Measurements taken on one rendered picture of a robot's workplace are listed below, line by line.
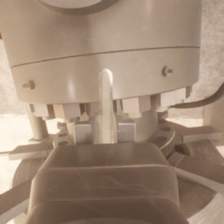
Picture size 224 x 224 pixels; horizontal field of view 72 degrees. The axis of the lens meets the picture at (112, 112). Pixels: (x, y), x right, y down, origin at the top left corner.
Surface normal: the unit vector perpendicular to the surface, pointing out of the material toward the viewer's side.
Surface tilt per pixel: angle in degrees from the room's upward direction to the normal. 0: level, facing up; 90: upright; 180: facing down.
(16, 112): 0
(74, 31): 4
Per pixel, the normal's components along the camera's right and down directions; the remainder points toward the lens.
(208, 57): -0.05, 0.28
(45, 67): -0.36, 0.29
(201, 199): -0.11, -0.96
